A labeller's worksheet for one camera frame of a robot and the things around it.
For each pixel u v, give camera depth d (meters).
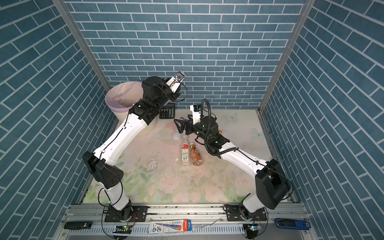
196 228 0.71
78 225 0.68
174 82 0.59
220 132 0.62
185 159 0.87
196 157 0.88
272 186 0.43
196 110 0.65
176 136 0.99
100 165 0.43
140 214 0.74
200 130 0.67
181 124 0.66
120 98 1.00
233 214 0.73
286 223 0.68
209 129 0.57
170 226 0.69
